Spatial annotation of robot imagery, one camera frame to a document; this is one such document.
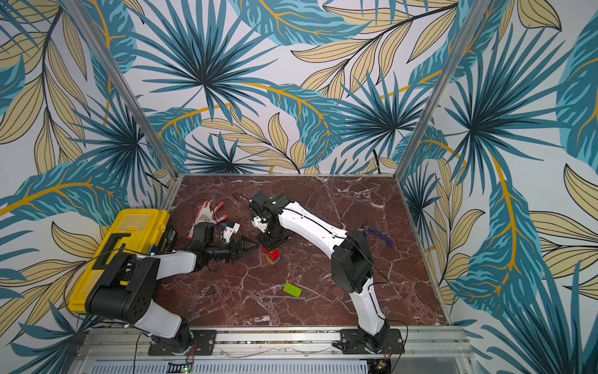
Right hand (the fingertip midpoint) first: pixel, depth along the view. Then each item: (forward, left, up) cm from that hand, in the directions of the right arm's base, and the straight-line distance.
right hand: (272, 245), depth 83 cm
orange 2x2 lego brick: (-3, +1, -8) cm, 8 cm away
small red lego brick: (-3, -1, -1) cm, 3 cm away
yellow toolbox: (+3, +46, +6) cm, 47 cm away
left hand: (-1, +7, -4) cm, 8 cm away
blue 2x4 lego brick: (-3, -1, -6) cm, 7 cm away
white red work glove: (+21, +31, -8) cm, 38 cm away
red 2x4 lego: (-3, -1, 0) cm, 3 cm away
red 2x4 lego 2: (-3, 0, -5) cm, 6 cm away
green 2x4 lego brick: (-13, -7, -11) cm, 18 cm away
